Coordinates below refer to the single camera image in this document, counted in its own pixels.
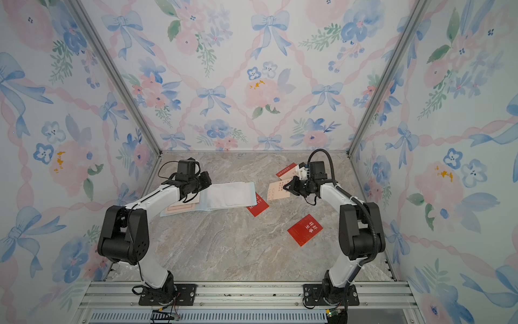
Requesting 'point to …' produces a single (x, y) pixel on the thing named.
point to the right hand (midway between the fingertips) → (285, 186)
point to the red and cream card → (291, 171)
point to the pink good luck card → (276, 190)
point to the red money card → (260, 208)
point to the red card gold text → (305, 229)
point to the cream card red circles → (183, 206)
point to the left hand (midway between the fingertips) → (213, 177)
